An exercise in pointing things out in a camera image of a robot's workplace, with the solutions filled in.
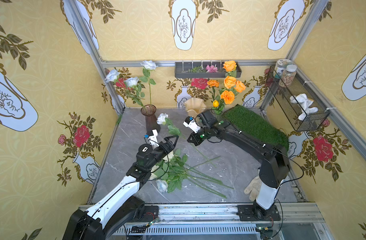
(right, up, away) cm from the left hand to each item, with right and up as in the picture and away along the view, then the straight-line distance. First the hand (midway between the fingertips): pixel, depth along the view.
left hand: (171, 137), depth 77 cm
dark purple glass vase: (-16, +4, +27) cm, 31 cm away
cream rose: (-1, -11, +9) cm, 14 cm away
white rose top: (-7, +10, +7) cm, 14 cm away
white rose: (-23, +31, +9) cm, 39 cm away
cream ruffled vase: (+14, +18, +23) cm, 32 cm away
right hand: (+11, 0, +8) cm, 13 cm away
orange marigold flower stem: (+23, +31, +11) cm, 40 cm away
